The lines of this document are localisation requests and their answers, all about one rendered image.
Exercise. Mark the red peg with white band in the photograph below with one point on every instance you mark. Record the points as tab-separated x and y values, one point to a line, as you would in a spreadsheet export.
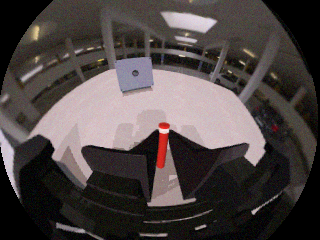
164	129

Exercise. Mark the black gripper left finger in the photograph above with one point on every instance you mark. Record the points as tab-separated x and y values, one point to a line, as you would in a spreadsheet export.
137	163

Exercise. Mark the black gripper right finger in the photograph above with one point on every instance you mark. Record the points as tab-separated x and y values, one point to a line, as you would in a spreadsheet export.
195	163

